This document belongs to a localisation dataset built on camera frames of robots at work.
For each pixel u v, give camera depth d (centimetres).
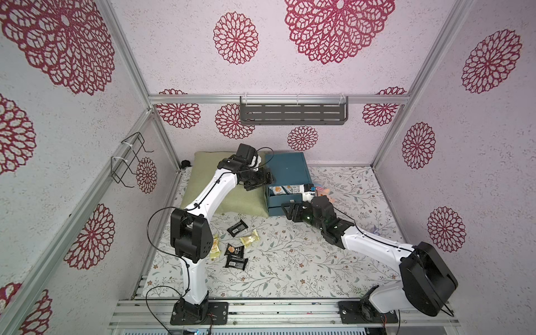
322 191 103
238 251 88
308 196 75
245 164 69
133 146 79
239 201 92
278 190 90
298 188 76
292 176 88
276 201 85
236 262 84
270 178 79
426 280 42
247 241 90
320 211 64
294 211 74
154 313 74
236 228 95
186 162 122
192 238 50
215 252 87
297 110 95
